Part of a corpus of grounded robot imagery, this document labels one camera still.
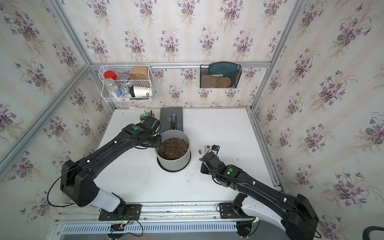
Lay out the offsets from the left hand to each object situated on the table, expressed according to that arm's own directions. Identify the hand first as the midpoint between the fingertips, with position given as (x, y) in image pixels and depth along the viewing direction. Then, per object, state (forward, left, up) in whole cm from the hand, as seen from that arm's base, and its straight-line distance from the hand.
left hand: (161, 144), depth 82 cm
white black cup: (+31, +15, +12) cm, 37 cm away
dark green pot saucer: (-11, -7, -11) cm, 17 cm away
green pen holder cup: (+24, +13, -1) cm, 28 cm away
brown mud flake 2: (0, -22, -7) cm, 23 cm away
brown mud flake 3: (-3, -23, -13) cm, 26 cm away
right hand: (-10, -24, -4) cm, 26 cm away
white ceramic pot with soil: (-3, -7, -4) cm, 9 cm away
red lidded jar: (+39, +34, +19) cm, 56 cm away
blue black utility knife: (+24, -5, -9) cm, 26 cm away
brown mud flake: (+5, -28, -11) cm, 31 cm away
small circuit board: (-36, +19, -17) cm, 45 cm away
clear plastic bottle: (+31, +31, +16) cm, 47 cm away
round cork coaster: (+39, -38, +14) cm, 57 cm away
